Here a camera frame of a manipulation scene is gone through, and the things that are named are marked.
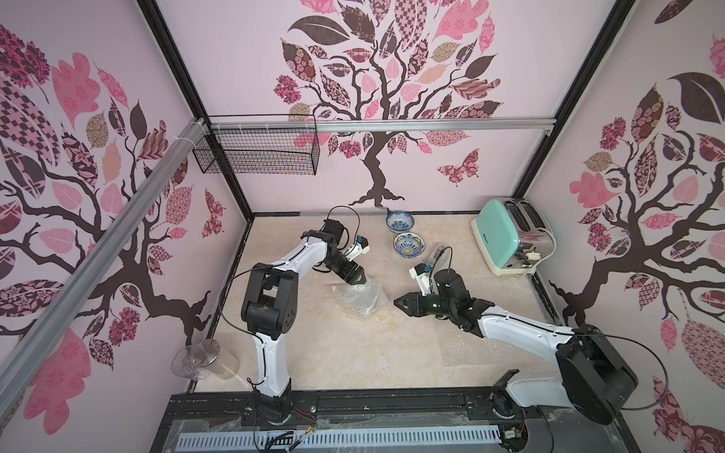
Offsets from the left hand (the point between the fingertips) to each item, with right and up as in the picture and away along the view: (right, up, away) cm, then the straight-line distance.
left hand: (356, 279), depth 93 cm
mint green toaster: (+52, +15, -2) cm, 54 cm away
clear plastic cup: (-37, -16, -25) cm, 47 cm away
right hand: (+13, -5, -11) cm, 18 cm away
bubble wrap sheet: (+3, -6, -7) cm, 9 cm away
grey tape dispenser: (+31, +6, +9) cm, 33 cm away
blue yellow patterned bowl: (+20, +11, +16) cm, 28 cm away
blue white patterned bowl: (+17, +21, +22) cm, 35 cm away
